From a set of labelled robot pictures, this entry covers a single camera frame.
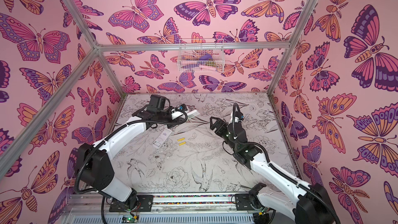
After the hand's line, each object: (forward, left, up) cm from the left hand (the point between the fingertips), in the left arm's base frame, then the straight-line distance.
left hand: (183, 114), depth 84 cm
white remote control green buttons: (-5, +15, -18) cm, 24 cm away
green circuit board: (-45, +24, -22) cm, 55 cm away
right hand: (-6, -17, +4) cm, 18 cm away
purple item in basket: (+34, -13, +13) cm, 39 cm away
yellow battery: (-7, +1, -20) cm, 21 cm away
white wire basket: (+36, -10, +13) cm, 39 cm away
